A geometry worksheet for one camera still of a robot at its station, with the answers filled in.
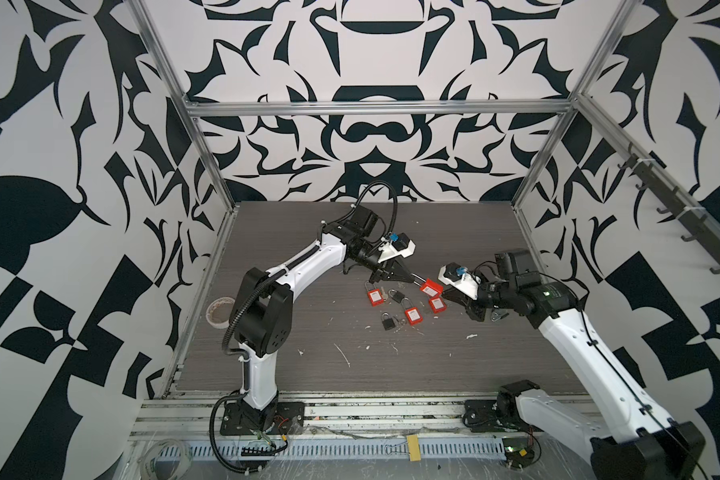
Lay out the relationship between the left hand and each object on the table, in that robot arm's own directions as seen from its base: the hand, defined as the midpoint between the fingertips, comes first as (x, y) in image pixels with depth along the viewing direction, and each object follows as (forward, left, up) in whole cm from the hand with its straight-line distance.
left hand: (414, 273), depth 77 cm
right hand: (-5, -8, 0) cm, 10 cm away
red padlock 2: (-2, -2, -20) cm, 20 cm away
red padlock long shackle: (0, -10, -18) cm, 21 cm away
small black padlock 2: (-4, +6, -21) cm, 22 cm away
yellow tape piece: (-35, +2, -19) cm, 40 cm away
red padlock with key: (+4, +9, -19) cm, 21 cm away
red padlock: (-5, -3, +1) cm, 6 cm away
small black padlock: (+4, +2, -20) cm, 20 cm away
